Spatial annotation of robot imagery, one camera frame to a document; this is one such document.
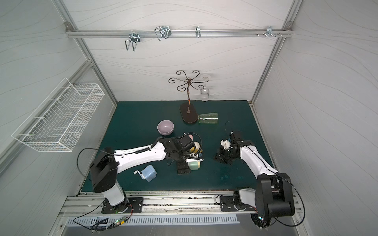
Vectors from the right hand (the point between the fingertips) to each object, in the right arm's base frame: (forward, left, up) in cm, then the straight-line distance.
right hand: (214, 158), depth 84 cm
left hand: (-5, +15, +2) cm, 16 cm away
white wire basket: (+1, +76, +27) cm, 81 cm away
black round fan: (-28, -22, -10) cm, 37 cm away
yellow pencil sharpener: (-4, +11, +19) cm, 22 cm away
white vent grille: (-30, +27, -6) cm, 41 cm away
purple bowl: (+22, +33, -2) cm, 40 cm away
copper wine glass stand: (+40, +18, -5) cm, 44 cm away
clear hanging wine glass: (+39, +6, +16) cm, 43 cm away
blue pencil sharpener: (-11, +36, +2) cm, 37 cm away
